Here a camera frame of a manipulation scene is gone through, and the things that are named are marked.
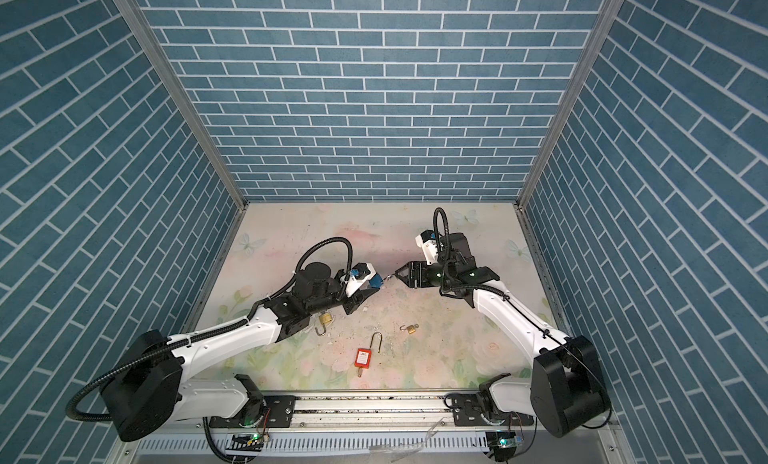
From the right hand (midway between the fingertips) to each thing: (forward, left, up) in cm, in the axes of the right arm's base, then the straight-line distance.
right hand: (403, 269), depth 81 cm
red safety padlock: (-19, +10, -15) cm, 26 cm away
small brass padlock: (-10, -3, -18) cm, 20 cm away
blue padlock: (-5, +7, +2) cm, 9 cm away
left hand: (-4, +7, 0) cm, 9 cm away
